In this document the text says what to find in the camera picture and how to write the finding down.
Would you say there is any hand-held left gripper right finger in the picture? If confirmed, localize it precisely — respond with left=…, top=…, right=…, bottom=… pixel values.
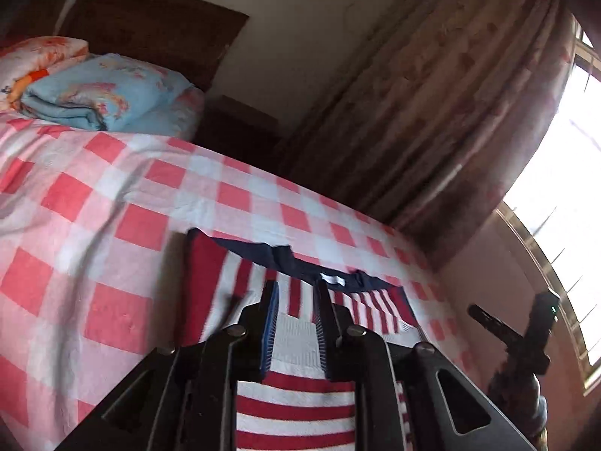
left=313, top=281, right=537, bottom=451

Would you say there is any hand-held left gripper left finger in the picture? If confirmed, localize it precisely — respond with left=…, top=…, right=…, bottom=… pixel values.
left=56, top=279, right=281, bottom=451

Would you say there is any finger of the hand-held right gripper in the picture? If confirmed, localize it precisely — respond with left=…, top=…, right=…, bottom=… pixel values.
left=468, top=304, right=523, bottom=347

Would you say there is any red grey striped knit sweater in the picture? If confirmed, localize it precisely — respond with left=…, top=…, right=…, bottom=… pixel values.
left=181, top=227, right=432, bottom=451

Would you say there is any person's right forearm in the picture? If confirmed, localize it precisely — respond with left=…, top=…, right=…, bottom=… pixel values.
left=486, top=370, right=549, bottom=440

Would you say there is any barred window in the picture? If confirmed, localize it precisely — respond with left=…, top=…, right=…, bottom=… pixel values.
left=497, top=27, right=601, bottom=396

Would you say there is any pink checkered bed sheet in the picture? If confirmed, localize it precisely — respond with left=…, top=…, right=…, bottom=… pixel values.
left=0, top=115, right=476, bottom=451

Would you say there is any wooden nightstand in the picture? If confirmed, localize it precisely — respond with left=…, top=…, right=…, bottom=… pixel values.
left=194, top=95, right=283, bottom=161

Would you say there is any floral curtain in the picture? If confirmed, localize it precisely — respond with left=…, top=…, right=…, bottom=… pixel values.
left=276, top=0, right=584, bottom=274

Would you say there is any pale floral pillow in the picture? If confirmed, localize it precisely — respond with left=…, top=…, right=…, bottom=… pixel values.
left=110, top=86, right=206, bottom=142

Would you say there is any folded blue floral quilt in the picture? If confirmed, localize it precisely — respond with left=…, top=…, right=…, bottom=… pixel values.
left=21, top=53, right=194, bottom=132

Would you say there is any large wooden headboard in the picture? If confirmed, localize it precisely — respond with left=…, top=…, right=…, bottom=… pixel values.
left=58, top=0, right=250, bottom=93

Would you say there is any folded orange floral quilt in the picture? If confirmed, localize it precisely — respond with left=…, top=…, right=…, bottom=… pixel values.
left=0, top=35, right=90, bottom=112

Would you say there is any small wooden headboard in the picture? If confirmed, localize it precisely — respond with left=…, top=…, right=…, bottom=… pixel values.
left=0, top=0, right=72, bottom=47

